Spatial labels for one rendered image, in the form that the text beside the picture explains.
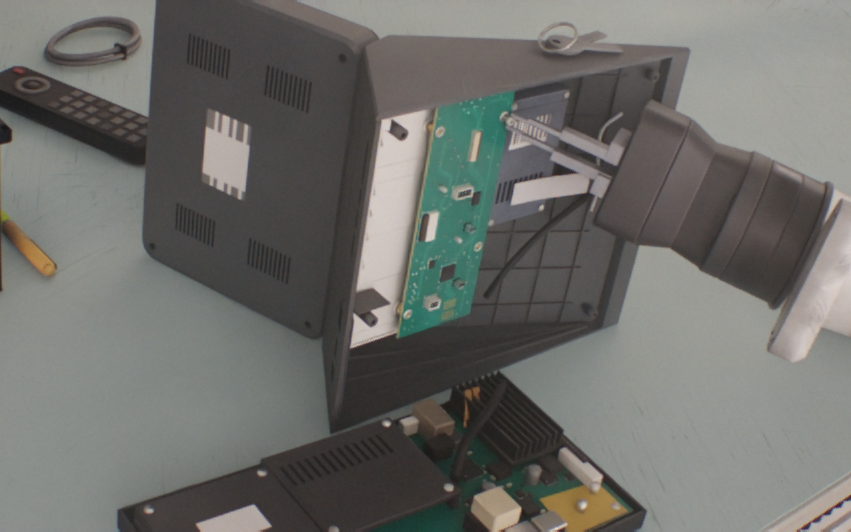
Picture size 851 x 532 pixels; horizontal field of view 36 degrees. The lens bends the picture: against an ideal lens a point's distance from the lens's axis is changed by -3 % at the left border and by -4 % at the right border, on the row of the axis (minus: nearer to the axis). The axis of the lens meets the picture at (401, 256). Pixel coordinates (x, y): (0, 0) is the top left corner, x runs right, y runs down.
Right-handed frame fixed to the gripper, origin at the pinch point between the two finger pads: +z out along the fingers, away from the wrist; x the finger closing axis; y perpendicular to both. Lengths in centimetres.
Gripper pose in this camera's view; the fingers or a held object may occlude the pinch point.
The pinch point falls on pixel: (510, 121)
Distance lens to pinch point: 75.8
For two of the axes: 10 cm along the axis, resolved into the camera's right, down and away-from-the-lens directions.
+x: 3.6, -8.7, -3.4
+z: -9.0, -4.2, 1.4
